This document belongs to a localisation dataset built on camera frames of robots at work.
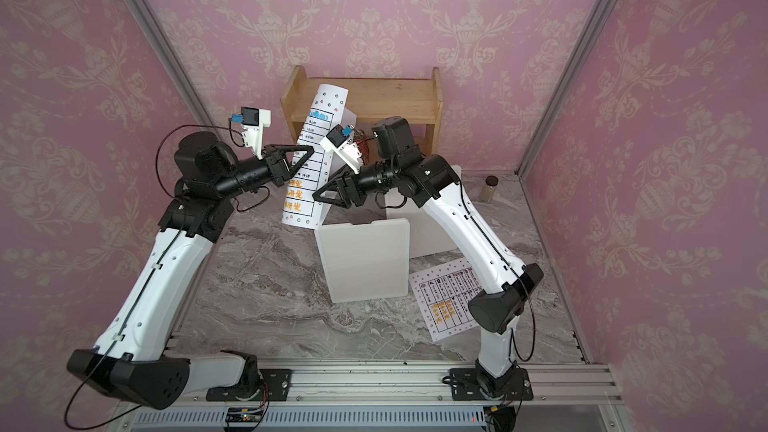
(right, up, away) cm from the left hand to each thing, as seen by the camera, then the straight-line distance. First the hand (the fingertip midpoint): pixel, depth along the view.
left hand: (312, 152), depth 61 cm
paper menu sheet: (+32, -38, +29) cm, 57 cm away
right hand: (+2, -8, 0) cm, 8 cm away
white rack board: (+10, -25, +15) cm, 31 cm away
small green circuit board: (-19, -61, +10) cm, 65 cm away
